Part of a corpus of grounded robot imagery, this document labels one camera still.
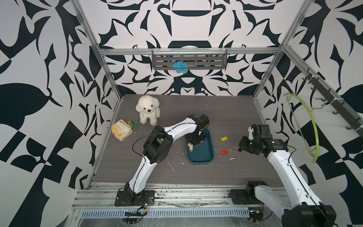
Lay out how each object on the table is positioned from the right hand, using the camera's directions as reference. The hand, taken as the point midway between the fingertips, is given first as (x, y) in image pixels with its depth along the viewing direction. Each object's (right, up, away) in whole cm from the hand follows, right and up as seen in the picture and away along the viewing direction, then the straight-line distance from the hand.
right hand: (241, 141), depth 81 cm
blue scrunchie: (-34, +47, +10) cm, 59 cm away
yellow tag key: (-5, -1, +15) cm, 16 cm away
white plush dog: (-55, +20, +11) cm, 59 cm away
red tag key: (-5, -9, +10) cm, 14 cm away
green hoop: (+27, -1, -17) cm, 32 cm away
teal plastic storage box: (-20, -10, +11) cm, 25 cm away
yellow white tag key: (-28, -6, +11) cm, 30 cm away
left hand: (-26, -1, +12) cm, 29 cm away
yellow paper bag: (-74, +5, +14) cm, 75 cm away
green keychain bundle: (-67, +6, +21) cm, 71 cm away
